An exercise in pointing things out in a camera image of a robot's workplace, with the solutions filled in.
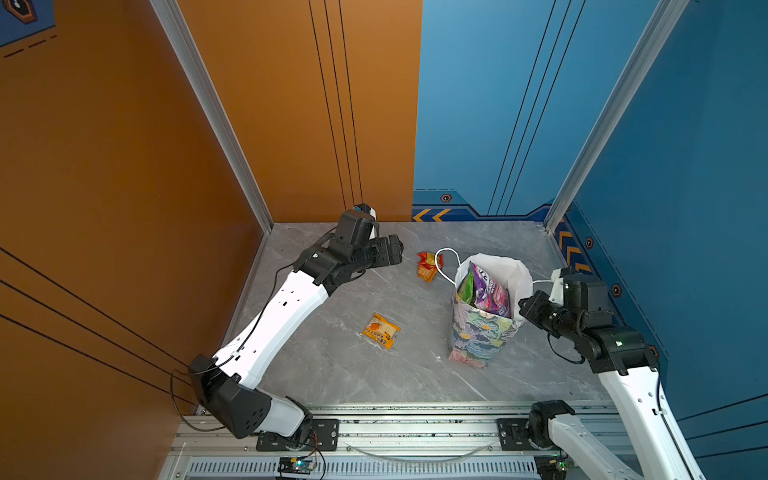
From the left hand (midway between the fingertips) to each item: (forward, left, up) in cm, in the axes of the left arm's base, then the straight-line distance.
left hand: (391, 244), depth 74 cm
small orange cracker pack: (+13, -13, -30) cm, 35 cm away
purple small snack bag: (-9, -25, -8) cm, 28 cm away
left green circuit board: (-43, +22, -32) cm, 58 cm away
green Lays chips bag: (-6, -20, -11) cm, 24 cm away
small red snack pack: (+17, -13, -27) cm, 34 cm away
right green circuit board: (-42, -39, -32) cm, 66 cm away
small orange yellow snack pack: (-9, +3, -29) cm, 31 cm away
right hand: (-12, -30, -6) cm, 33 cm away
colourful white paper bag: (-18, -21, -12) cm, 31 cm away
